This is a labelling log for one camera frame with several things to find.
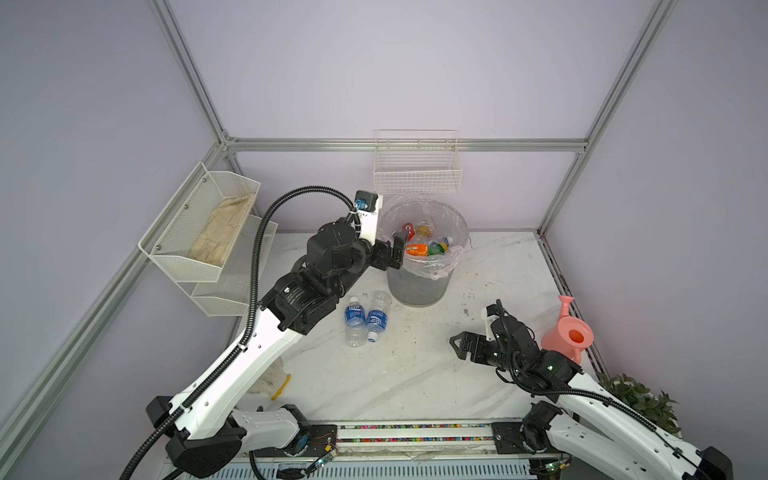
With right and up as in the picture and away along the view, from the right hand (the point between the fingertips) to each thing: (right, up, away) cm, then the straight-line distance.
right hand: (460, 342), depth 78 cm
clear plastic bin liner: (-15, +38, +14) cm, 43 cm away
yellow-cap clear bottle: (-10, +26, +6) cm, 28 cm away
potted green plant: (+38, -9, -16) cm, 42 cm away
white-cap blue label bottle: (-30, +1, +13) cm, 32 cm away
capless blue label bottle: (-23, +5, +13) cm, 27 cm away
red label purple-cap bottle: (-12, +31, +15) cm, 37 cm away
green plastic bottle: (-4, +26, +11) cm, 28 cm away
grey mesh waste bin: (-6, +19, +2) cm, 20 cm away
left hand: (-20, +29, -17) cm, 39 cm away
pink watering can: (+30, +2, +3) cm, 31 cm away
